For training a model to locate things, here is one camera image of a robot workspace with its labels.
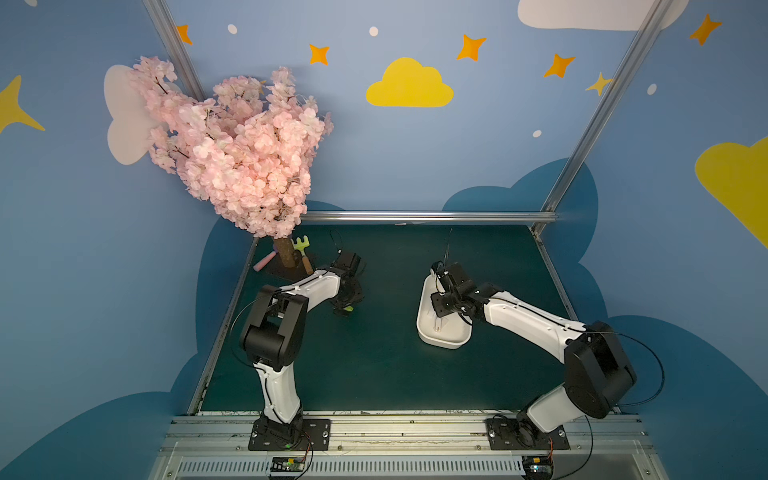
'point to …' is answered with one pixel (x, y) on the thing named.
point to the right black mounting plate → (518, 433)
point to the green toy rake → (301, 246)
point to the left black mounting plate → (304, 434)
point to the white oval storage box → (449, 330)
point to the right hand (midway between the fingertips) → (443, 295)
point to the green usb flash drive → (348, 308)
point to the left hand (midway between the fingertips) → (355, 295)
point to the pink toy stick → (259, 266)
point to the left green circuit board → (287, 464)
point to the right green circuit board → (537, 466)
